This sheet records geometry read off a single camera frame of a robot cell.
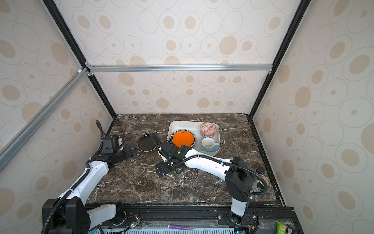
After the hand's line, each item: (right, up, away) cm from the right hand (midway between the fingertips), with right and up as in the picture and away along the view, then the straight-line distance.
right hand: (164, 169), depth 79 cm
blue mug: (+26, +12, +15) cm, 32 cm away
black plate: (-15, +13, +20) cm, 28 cm away
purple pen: (+10, -26, -9) cm, 29 cm away
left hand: (-20, +11, +6) cm, 23 cm away
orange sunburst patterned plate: (+1, +18, +24) cm, 29 cm away
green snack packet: (+59, -26, -10) cm, 65 cm away
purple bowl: (+27, +21, +26) cm, 44 cm away
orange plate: (+8, +16, +24) cm, 30 cm away
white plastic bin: (+18, +23, +30) cm, 42 cm away
